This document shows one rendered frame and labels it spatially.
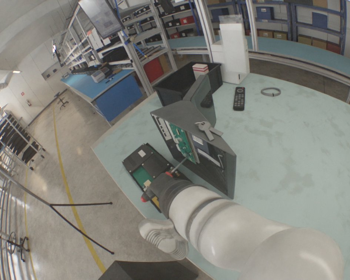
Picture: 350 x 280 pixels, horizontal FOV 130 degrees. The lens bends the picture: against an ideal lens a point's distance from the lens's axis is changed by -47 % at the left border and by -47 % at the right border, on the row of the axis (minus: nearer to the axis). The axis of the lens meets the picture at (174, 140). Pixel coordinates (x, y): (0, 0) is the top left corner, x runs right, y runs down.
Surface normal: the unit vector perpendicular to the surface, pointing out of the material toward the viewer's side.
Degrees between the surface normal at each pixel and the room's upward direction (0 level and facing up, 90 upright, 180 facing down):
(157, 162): 0
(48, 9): 90
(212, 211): 36
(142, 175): 0
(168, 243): 56
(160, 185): 14
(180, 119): 0
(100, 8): 101
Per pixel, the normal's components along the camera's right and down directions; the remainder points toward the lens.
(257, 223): 0.34, -0.53
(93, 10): -0.25, 0.86
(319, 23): -0.66, 0.66
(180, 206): -0.76, -0.56
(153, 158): -0.29, -0.66
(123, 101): 0.69, 0.36
